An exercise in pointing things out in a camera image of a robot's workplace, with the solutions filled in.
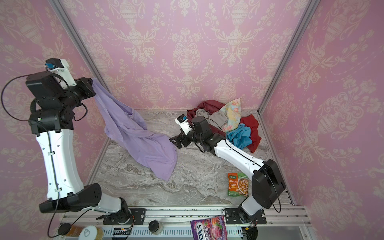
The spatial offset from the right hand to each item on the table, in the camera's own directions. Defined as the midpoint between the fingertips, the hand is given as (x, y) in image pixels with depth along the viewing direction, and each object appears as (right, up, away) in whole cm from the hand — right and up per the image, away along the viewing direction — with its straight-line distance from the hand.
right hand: (177, 134), depth 78 cm
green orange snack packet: (+33, -28, +5) cm, 44 cm away
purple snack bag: (+18, -43, -9) cm, 48 cm away
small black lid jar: (-7, -38, -15) cm, 42 cm away
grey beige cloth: (+25, +9, +26) cm, 37 cm away
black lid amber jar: (-47, -40, -14) cm, 63 cm away
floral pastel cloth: (+38, +17, +34) cm, 54 cm away
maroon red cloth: (+47, +7, +24) cm, 54 cm away
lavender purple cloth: (-25, +3, -4) cm, 25 cm away
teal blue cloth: (+37, -3, +14) cm, 40 cm away
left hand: (-31, +23, -20) cm, 43 cm away
